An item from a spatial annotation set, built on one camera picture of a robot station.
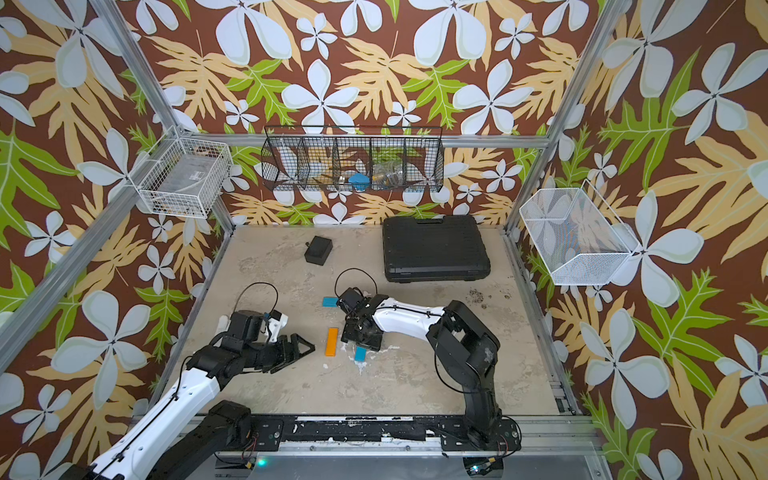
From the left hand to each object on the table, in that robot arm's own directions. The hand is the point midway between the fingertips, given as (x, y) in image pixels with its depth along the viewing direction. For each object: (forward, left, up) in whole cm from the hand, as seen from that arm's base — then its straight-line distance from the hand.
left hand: (309, 349), depth 79 cm
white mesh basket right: (+26, -74, +17) cm, 80 cm away
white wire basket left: (+41, +38, +25) cm, 61 cm away
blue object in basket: (+48, -12, +18) cm, 53 cm away
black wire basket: (+57, -10, +21) cm, 61 cm away
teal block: (+20, -2, -10) cm, 22 cm away
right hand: (+6, -11, -10) cm, 15 cm away
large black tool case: (+38, -38, -3) cm, 54 cm away
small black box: (+38, +4, -5) cm, 39 cm away
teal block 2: (+2, -13, -10) cm, 16 cm away
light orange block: (+6, -4, -11) cm, 13 cm away
